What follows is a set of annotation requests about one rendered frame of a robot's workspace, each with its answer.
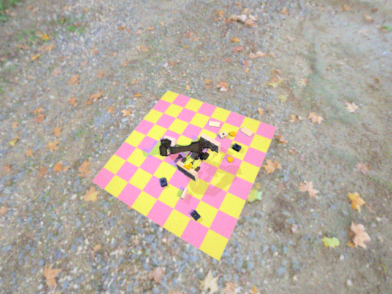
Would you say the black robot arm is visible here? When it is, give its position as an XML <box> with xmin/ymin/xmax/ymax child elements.
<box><xmin>159</xmin><ymin>138</ymin><xmax>210</xmax><ymax>160</ymax></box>

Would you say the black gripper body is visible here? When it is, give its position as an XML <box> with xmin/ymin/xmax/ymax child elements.
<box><xmin>198</xmin><ymin>151</ymin><xmax>209</xmax><ymax>160</ymax></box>

